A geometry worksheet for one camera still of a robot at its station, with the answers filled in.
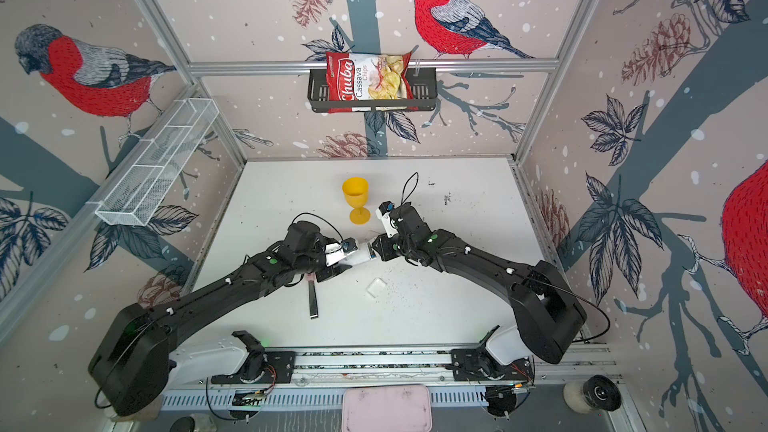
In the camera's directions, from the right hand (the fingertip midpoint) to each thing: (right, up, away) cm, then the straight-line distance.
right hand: (372, 249), depth 83 cm
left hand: (-8, -1, -1) cm, 8 cm away
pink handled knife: (-18, -14, +3) cm, 23 cm away
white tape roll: (+49, -25, -22) cm, 59 cm away
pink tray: (+5, -32, -17) cm, 37 cm away
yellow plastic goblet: (-6, +16, +13) cm, 22 cm away
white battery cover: (+1, -12, +5) cm, 13 cm away
